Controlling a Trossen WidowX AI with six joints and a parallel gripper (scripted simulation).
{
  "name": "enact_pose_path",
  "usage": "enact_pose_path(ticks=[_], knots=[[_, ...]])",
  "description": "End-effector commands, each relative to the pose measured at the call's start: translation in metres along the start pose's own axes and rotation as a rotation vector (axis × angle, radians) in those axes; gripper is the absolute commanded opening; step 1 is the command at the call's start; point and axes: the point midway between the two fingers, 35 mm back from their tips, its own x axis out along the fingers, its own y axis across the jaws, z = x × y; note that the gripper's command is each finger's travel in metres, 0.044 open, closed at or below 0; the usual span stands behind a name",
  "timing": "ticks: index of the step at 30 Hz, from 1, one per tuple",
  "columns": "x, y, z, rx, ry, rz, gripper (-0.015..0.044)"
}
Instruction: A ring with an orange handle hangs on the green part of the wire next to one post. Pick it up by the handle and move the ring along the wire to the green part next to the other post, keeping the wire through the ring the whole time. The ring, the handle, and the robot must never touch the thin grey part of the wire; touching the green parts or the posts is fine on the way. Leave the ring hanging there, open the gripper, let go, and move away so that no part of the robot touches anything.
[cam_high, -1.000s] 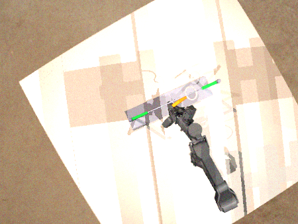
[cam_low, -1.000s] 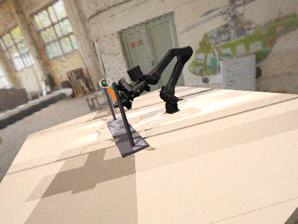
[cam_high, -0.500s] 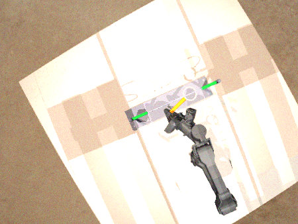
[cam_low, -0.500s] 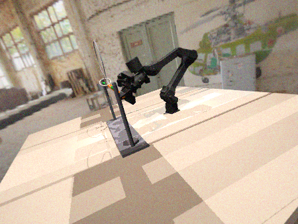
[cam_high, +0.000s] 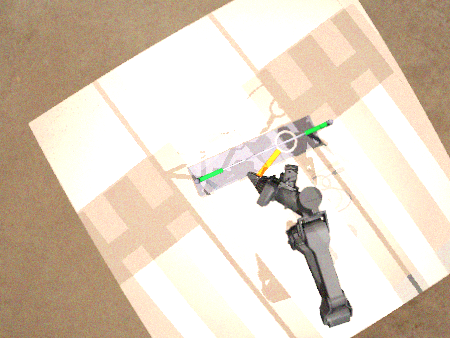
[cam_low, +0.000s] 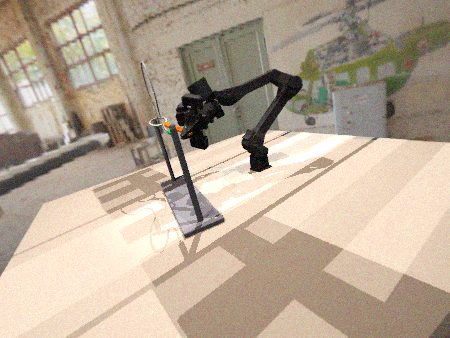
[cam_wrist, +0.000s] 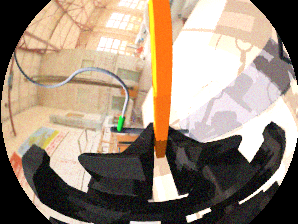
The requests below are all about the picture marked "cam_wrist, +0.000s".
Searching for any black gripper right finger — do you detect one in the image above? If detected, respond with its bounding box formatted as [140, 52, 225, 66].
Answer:
[165, 125, 242, 197]

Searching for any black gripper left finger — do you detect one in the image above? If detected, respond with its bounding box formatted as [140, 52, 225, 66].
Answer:
[77, 121, 154, 200]

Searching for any orange handle with grey tip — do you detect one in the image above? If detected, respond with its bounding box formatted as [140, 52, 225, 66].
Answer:
[148, 0, 173, 159]

